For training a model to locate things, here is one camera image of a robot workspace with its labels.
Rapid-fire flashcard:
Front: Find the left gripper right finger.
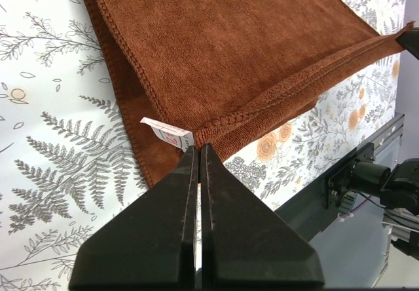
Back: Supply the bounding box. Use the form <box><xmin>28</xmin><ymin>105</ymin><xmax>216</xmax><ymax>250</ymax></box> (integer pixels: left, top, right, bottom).
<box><xmin>200</xmin><ymin>144</ymin><xmax>325</xmax><ymax>288</ymax></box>

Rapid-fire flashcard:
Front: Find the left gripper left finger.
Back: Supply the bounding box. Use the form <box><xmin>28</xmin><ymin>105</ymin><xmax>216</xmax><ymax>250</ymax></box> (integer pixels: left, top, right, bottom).
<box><xmin>69</xmin><ymin>147</ymin><xmax>199</xmax><ymax>288</ymax></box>

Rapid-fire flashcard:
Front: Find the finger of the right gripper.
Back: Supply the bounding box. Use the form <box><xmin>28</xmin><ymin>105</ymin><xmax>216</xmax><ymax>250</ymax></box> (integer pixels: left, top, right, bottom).
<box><xmin>396</xmin><ymin>28</ymin><xmax>419</xmax><ymax>58</ymax></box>

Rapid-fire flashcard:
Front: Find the brown towel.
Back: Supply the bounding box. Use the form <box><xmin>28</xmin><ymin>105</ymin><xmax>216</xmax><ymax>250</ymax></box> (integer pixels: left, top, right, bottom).
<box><xmin>84</xmin><ymin>0</ymin><xmax>402</xmax><ymax>186</ymax></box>

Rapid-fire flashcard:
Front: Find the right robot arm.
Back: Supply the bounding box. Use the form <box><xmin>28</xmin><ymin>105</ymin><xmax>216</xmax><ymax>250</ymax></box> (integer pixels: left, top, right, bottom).
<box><xmin>349</xmin><ymin>28</ymin><xmax>418</xmax><ymax>260</ymax></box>

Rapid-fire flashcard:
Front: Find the white towel label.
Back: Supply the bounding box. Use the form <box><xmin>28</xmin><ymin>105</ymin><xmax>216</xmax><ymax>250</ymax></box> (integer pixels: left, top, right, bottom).
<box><xmin>140</xmin><ymin>117</ymin><xmax>194</xmax><ymax>152</ymax></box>

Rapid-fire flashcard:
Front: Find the floral table mat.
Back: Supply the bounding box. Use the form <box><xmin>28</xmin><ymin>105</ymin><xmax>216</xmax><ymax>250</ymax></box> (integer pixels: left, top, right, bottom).
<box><xmin>1</xmin><ymin>0</ymin><xmax>400</xmax><ymax>290</ymax></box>

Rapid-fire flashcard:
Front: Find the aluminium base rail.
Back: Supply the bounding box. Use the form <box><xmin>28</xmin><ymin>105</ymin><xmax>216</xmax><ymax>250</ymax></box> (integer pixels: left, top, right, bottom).
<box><xmin>273</xmin><ymin>112</ymin><xmax>407</xmax><ymax>291</ymax></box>

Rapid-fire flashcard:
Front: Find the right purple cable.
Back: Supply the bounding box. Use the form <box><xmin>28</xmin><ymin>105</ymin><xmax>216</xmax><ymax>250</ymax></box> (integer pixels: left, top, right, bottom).
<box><xmin>338</xmin><ymin>192</ymin><xmax>377</xmax><ymax>220</ymax></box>

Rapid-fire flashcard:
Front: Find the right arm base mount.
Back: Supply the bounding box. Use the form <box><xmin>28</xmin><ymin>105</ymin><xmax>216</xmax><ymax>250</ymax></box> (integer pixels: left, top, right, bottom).
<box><xmin>325</xmin><ymin>142</ymin><xmax>391</xmax><ymax>208</ymax></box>

